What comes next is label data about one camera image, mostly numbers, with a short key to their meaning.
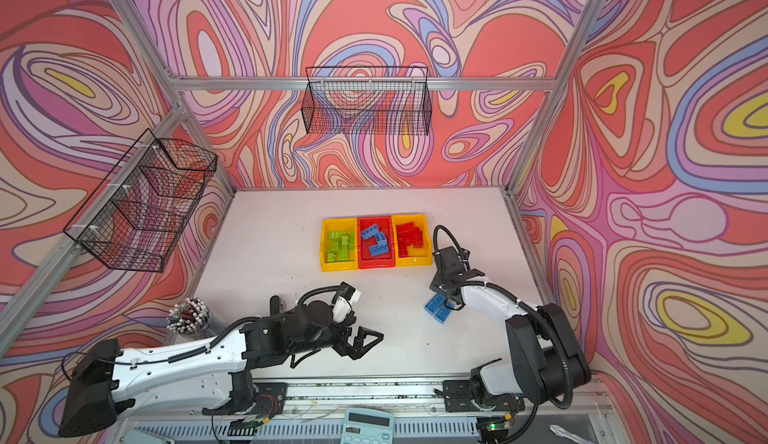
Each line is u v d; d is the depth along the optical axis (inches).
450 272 27.7
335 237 41.0
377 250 39.0
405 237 39.5
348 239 38.8
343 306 25.6
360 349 24.7
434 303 34.7
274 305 33.1
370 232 40.0
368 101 37.8
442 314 34.0
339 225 40.7
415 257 37.7
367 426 26.7
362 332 24.7
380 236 40.0
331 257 37.9
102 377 18.0
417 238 39.5
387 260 37.0
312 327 21.2
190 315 27.2
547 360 16.8
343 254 38.8
